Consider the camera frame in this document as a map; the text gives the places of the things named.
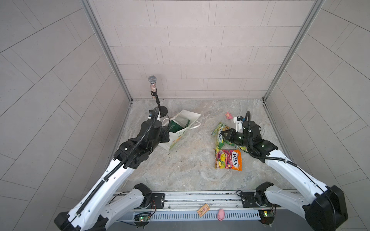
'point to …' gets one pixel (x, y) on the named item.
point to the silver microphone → (152, 79)
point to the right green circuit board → (267, 216)
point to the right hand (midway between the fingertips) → (220, 132)
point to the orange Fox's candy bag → (229, 159)
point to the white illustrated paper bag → (175, 137)
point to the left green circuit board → (142, 219)
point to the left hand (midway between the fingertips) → (169, 127)
